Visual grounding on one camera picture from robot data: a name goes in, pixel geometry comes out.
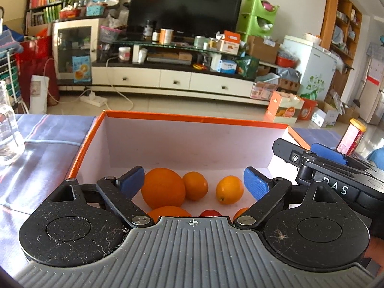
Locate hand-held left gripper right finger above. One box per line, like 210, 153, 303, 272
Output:
233, 166, 340, 229

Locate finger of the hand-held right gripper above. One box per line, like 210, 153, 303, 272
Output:
310, 142, 349, 165
272, 138, 311, 164

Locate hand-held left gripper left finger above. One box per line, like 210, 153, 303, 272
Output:
49, 165, 155, 229

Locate large orange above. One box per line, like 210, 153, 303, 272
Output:
141, 168, 186, 208

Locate orange cardboard box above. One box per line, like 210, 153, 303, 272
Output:
65, 110, 312, 218

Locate red can with yellow lid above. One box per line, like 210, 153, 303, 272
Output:
336, 118, 367, 156

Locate blue cloth on sofa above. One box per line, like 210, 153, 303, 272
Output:
367, 148, 384, 168

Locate white printed carton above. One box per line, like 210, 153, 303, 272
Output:
310, 106, 339, 128

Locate orange fruit carton on floor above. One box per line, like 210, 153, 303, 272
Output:
264, 91, 305, 124

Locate red plastic bucket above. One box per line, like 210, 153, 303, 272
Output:
298, 97, 318, 121

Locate white chest freezer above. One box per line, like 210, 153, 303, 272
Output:
282, 35, 338, 101

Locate blue plaid tablecloth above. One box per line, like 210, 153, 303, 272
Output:
0, 113, 375, 279

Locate red plastic basin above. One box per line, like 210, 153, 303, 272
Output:
275, 55, 297, 67

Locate white power strip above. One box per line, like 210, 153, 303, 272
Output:
79, 91, 108, 107

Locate green foil bag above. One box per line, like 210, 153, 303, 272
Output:
236, 55, 260, 80

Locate blue and white box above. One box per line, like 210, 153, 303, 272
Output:
218, 59, 237, 74

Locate brown cardboard box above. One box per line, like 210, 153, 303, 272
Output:
246, 35, 281, 64

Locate white and black TV stand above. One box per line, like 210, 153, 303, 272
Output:
52, 18, 270, 106

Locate orange and white medicine box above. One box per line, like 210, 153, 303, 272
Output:
216, 31, 241, 55

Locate blue snack packet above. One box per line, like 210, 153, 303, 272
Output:
72, 55, 92, 84

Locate white paper bag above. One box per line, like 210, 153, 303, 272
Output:
29, 75, 50, 114

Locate white jar with pink label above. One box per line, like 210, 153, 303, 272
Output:
118, 46, 132, 62

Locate clear glass jar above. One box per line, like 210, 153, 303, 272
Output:
0, 102, 26, 166

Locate green stacking bins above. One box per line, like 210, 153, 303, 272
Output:
237, 0, 279, 41

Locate wooden shelf unit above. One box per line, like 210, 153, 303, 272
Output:
320, 0, 363, 96

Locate pink plastic basket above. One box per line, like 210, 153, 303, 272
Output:
100, 25, 119, 43

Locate orange and white tin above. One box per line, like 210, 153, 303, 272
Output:
159, 28, 174, 45

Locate red shopping bag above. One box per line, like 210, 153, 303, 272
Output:
15, 36, 60, 107

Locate black flat television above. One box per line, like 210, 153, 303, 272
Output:
127, 0, 245, 39

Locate bookshelf with books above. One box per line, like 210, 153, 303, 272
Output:
24, 0, 70, 36

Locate wall calendar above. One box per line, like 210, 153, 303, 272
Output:
367, 58, 383, 84

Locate white wire rack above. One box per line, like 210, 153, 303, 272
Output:
0, 6, 25, 114

